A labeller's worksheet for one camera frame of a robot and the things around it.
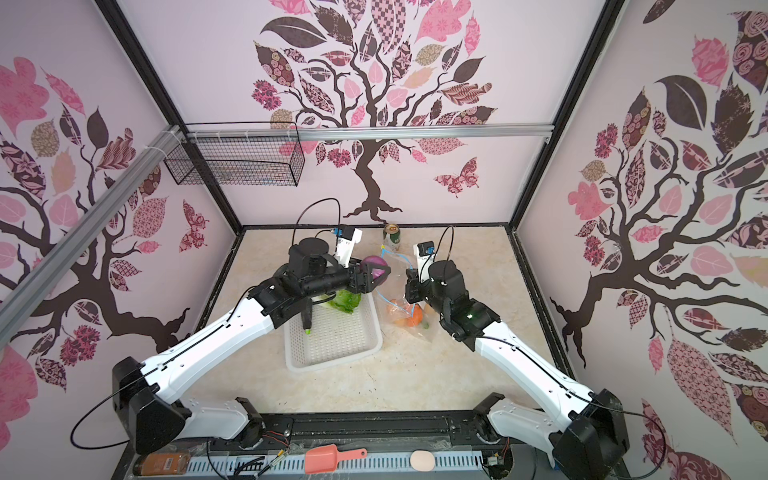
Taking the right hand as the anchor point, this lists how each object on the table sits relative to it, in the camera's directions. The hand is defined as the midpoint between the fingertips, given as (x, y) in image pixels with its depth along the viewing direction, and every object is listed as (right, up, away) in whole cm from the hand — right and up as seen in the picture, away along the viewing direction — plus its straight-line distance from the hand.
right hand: (410, 267), depth 76 cm
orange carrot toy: (+3, -15, +9) cm, 18 cm away
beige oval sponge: (+3, -46, -6) cm, 47 cm away
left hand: (-7, -1, -6) cm, 10 cm away
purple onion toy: (-8, -1, -10) cm, 13 cm away
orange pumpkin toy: (-2, -16, +8) cm, 18 cm away
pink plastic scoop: (-21, -46, -6) cm, 51 cm away
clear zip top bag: (-3, -14, +7) cm, 16 cm away
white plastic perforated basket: (-22, -22, +14) cm, 34 cm away
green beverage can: (-5, +10, +28) cm, 30 cm away
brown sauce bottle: (-57, -45, -10) cm, 73 cm away
